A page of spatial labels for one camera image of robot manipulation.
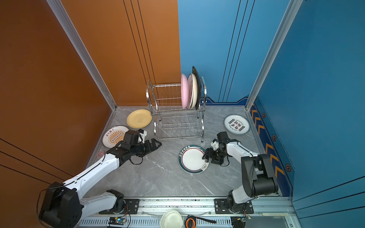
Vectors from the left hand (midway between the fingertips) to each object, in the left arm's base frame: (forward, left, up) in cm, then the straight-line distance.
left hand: (157, 145), depth 83 cm
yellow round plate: (+30, +21, -12) cm, 39 cm away
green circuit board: (-36, +17, -14) cm, 42 cm away
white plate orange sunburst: (+15, +37, -12) cm, 41 cm away
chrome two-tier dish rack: (+25, -5, -8) cm, 27 cm away
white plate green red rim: (-1, -20, -17) cm, 26 cm away
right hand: (-4, -29, -10) cm, 31 cm away
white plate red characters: (+26, -56, -12) cm, 63 cm away
